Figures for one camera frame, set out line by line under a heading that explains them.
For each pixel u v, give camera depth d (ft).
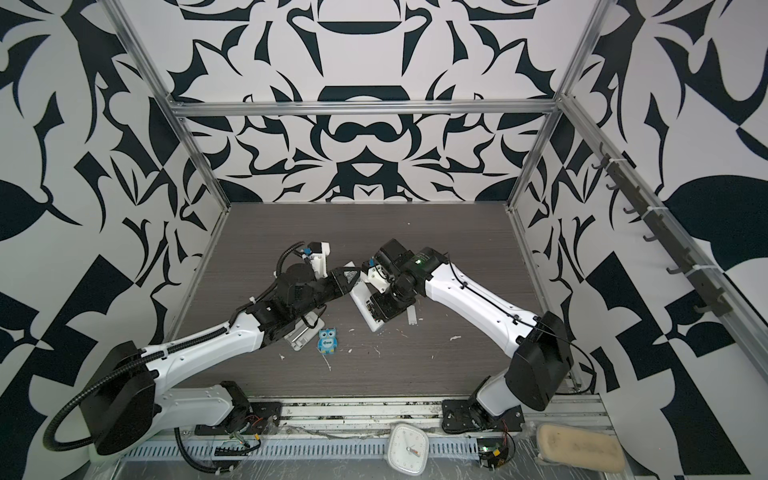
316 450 2.13
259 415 2.40
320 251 2.36
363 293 2.48
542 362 1.34
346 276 2.39
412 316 2.99
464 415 2.44
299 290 1.93
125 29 2.45
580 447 2.20
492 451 2.34
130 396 1.33
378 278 2.32
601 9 2.38
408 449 2.21
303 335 2.80
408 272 1.79
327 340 2.79
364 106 3.06
